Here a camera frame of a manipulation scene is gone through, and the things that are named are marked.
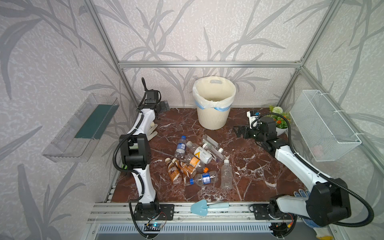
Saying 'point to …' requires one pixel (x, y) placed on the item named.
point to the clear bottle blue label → (180, 153)
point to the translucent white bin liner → (216, 92)
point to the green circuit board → (152, 227)
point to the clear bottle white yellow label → (199, 152)
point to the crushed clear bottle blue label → (205, 178)
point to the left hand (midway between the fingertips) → (161, 101)
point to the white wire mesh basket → (327, 135)
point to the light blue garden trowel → (201, 207)
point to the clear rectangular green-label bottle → (213, 147)
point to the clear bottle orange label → (195, 162)
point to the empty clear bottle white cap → (226, 183)
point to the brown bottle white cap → (174, 171)
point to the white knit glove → (151, 133)
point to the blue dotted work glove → (321, 232)
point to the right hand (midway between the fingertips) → (240, 121)
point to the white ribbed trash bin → (212, 119)
